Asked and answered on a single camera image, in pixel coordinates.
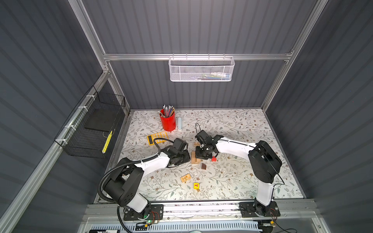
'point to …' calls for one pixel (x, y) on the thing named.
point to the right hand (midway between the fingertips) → (197, 157)
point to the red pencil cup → (169, 126)
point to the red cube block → (213, 158)
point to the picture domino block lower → (185, 178)
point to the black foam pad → (103, 119)
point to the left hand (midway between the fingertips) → (190, 157)
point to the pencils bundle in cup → (167, 114)
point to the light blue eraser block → (179, 124)
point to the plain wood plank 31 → (194, 160)
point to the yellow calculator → (163, 135)
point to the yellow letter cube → (196, 185)
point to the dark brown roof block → (203, 166)
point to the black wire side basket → (88, 130)
